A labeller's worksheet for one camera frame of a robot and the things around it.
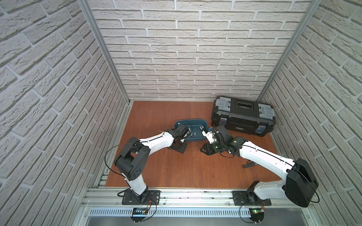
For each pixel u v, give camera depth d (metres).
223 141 0.63
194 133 0.98
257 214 0.71
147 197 0.73
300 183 0.41
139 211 0.73
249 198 0.64
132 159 0.46
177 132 0.72
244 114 0.90
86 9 0.70
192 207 0.73
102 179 0.83
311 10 0.70
